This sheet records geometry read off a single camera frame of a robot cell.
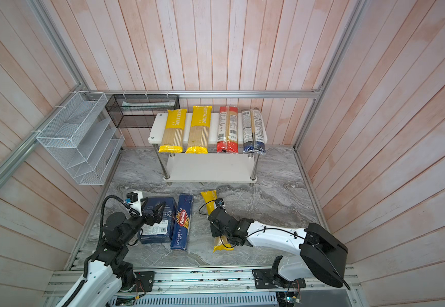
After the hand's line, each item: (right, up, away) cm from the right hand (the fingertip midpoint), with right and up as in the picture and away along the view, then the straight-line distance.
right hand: (214, 222), depth 85 cm
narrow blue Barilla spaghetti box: (-15, -5, -3) cm, 16 cm away
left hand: (-24, +10, -5) cm, 26 cm away
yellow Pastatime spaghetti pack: (+3, -6, -9) cm, 11 cm away
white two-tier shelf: (-5, +24, +16) cm, 30 cm away
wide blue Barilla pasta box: (-22, -3, -5) cm, 23 cm away
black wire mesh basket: (-42, +56, +19) cm, 73 cm away
